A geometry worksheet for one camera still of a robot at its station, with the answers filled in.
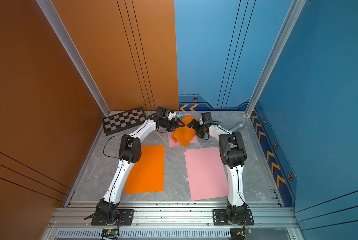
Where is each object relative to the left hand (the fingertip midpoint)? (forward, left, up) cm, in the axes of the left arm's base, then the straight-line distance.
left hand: (182, 124), depth 106 cm
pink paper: (-12, +7, -5) cm, 15 cm away
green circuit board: (-63, +34, -7) cm, 72 cm away
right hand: (-2, -6, -1) cm, 7 cm away
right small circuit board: (-62, -28, -5) cm, 69 cm away
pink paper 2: (-35, -16, -7) cm, 39 cm away
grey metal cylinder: (+2, -43, -2) cm, 43 cm away
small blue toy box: (+12, +2, -3) cm, 13 cm away
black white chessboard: (+2, +48, -1) cm, 49 cm away
